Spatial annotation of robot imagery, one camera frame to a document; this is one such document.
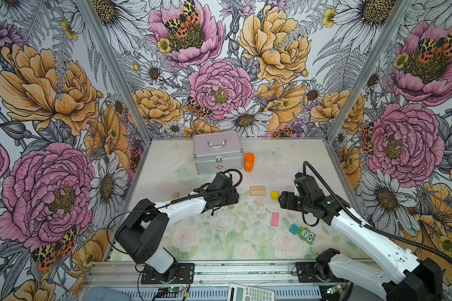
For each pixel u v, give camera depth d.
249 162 1.01
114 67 0.88
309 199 0.59
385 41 0.80
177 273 0.73
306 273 0.74
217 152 0.97
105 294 0.68
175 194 0.94
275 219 0.88
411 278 0.39
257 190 0.97
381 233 0.45
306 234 0.83
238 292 0.70
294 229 0.85
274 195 0.94
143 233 0.44
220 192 0.68
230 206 0.91
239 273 0.76
